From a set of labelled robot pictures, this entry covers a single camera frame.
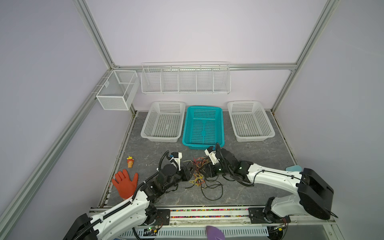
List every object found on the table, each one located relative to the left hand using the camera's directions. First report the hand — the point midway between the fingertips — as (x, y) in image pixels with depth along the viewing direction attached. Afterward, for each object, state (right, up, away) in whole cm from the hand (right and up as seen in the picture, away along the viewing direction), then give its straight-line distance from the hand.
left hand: (195, 169), depth 77 cm
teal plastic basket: (+5, +21, +35) cm, 41 cm away
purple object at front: (+9, -29, -6) cm, 31 cm away
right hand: (+3, -1, +2) cm, 4 cm away
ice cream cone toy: (-41, 0, +14) cm, 43 cm away
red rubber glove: (-40, -12, +7) cm, 42 cm away
